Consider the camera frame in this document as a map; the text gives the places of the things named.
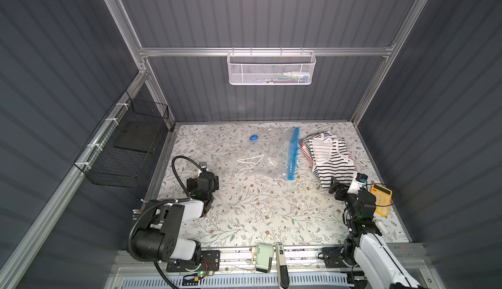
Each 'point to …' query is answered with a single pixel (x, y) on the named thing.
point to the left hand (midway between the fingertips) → (203, 177)
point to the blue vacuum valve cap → (253, 137)
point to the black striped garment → (331, 158)
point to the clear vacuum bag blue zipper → (268, 152)
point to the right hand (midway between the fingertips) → (347, 180)
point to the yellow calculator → (383, 197)
